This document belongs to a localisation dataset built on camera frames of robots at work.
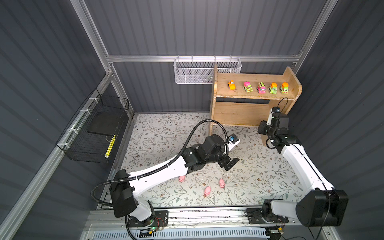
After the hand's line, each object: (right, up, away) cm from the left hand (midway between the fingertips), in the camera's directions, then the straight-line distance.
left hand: (233, 150), depth 69 cm
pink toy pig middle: (-3, -21, +15) cm, 25 cm away
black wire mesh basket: (-70, +6, +3) cm, 70 cm away
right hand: (+21, +13, +12) cm, 28 cm away
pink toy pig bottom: (-11, -24, +12) cm, 29 cm away
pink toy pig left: (-26, -18, +15) cm, 35 cm away
